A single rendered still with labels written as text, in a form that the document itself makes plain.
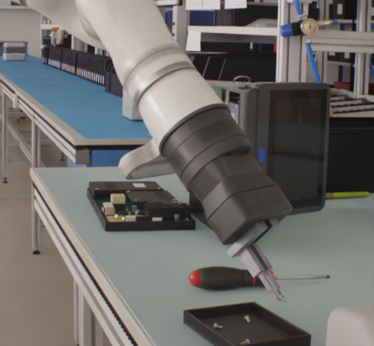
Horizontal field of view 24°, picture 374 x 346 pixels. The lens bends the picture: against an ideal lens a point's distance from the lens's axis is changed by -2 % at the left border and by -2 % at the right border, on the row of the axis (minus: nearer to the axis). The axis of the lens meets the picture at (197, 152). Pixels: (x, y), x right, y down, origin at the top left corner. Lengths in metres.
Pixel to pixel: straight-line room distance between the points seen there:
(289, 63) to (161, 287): 1.96
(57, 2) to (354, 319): 0.59
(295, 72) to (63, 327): 1.61
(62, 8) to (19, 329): 2.97
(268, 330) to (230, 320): 0.05
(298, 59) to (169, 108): 2.09
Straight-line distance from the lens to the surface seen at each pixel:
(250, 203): 0.79
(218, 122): 0.82
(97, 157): 2.83
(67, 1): 0.96
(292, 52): 2.90
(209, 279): 0.97
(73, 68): 6.32
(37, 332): 3.81
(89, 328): 1.84
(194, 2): 3.79
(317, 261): 1.13
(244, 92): 1.13
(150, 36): 0.87
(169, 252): 1.15
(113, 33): 0.87
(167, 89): 0.84
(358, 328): 0.45
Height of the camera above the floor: 1.29
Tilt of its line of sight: 8 degrees down
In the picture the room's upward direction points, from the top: 2 degrees clockwise
